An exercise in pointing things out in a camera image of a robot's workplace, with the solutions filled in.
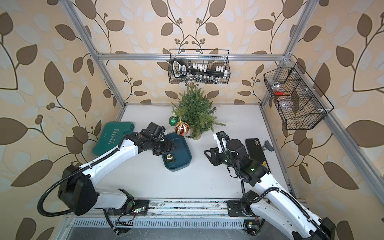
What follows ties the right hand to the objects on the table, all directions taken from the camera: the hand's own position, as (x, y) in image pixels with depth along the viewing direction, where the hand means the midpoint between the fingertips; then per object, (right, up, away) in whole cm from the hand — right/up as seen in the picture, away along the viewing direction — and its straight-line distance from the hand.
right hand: (207, 151), depth 73 cm
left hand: (-19, 0, +8) cm, 21 cm away
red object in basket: (+40, +30, +9) cm, 51 cm away
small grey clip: (+42, -2, +23) cm, 48 cm away
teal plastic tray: (-16, -8, +17) cm, 24 cm away
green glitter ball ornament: (-18, +15, +6) cm, 24 cm away
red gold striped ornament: (-12, +11, -2) cm, 17 cm away
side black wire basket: (+47, +23, +1) cm, 52 cm away
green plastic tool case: (-62, +6, +25) cm, 67 cm away
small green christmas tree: (-6, +21, +2) cm, 22 cm away
